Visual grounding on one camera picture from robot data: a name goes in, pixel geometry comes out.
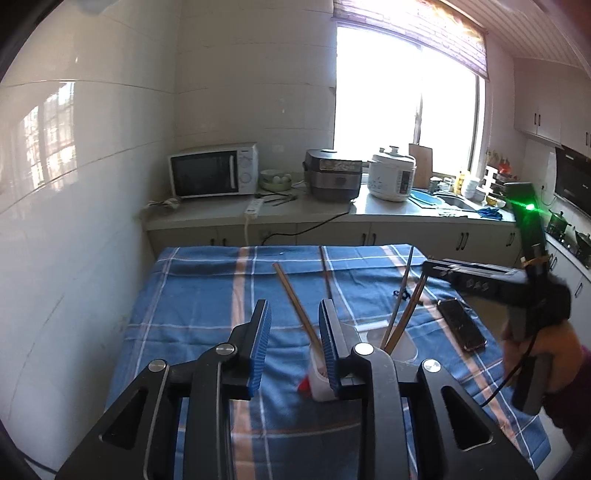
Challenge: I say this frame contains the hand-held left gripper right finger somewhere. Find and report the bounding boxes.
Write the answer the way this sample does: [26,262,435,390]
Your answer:
[318,298,539,480]

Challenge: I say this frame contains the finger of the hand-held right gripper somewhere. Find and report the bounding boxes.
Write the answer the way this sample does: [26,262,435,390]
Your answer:
[421,260,462,289]

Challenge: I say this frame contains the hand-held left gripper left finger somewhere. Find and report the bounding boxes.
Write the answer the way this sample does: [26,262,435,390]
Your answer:
[55,299,272,480]

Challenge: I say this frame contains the grey metal chopstick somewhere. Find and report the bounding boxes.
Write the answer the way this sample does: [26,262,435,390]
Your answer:
[379,246,415,349]

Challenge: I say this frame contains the white two-compartment utensil holder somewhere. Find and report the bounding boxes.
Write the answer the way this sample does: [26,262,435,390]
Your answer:
[308,329,419,402]

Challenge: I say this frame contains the brown wooden chopstick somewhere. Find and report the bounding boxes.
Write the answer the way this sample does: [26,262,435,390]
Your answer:
[388,274,428,354]
[384,295,416,355]

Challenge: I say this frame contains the light wooden chopstick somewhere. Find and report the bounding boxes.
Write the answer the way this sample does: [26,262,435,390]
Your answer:
[271,262,325,363]

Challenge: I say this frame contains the thin dark chopstick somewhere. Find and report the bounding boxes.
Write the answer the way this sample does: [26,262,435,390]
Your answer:
[319,246,333,303]

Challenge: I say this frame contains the person's right forearm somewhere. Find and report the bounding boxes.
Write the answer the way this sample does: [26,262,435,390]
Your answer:
[545,346,591,448]

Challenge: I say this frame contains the person's right hand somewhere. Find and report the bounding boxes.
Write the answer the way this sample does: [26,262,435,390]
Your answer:
[503,320,583,394]

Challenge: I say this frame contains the black smartphone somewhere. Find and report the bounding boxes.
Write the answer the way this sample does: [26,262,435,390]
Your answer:
[436,298,488,353]

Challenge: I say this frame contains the gas stove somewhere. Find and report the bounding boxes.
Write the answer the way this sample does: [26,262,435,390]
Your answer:
[547,210,591,268]

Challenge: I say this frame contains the steel kitchen sink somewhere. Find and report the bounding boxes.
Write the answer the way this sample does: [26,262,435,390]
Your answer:
[436,193,478,211]

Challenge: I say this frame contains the blue mat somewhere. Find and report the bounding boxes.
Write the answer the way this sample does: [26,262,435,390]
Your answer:
[410,189,440,208]

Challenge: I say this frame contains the blue plaid tablecloth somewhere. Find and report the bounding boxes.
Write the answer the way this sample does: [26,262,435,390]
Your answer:
[105,244,552,480]

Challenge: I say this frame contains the white rice cooker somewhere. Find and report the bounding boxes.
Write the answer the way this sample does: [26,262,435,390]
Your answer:
[367,146,418,203]

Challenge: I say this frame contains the white seasoning rack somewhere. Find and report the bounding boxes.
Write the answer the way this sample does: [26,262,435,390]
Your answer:
[484,152,514,199]

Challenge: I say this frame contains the wooden cutting board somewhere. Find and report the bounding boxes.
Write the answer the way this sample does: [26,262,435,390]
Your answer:
[409,143,434,185]

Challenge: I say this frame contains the black range hood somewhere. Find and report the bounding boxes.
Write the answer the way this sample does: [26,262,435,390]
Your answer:
[554,145,591,204]

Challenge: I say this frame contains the dark rice cooker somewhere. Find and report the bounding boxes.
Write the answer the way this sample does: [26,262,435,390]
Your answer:
[302,148,363,203]

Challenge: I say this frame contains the bowl of eggs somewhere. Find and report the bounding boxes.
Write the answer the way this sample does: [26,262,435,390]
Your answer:
[259,169,293,192]

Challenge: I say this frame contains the white microwave oven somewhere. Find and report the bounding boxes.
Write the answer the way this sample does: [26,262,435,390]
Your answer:
[167,142,259,199]

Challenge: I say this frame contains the kitchen window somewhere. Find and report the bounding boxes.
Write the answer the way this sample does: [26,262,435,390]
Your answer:
[335,25,485,174]

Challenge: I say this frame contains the white upper cabinets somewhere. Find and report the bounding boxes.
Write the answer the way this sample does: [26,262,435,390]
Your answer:
[513,58,591,148]

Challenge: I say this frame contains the bamboo roller blind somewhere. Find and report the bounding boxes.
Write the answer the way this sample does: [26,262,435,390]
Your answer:
[332,0,489,81]

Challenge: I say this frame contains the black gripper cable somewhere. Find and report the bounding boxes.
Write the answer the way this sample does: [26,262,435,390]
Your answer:
[479,332,537,408]

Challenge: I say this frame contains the black power cable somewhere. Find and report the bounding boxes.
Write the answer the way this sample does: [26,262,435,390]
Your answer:
[261,210,354,245]

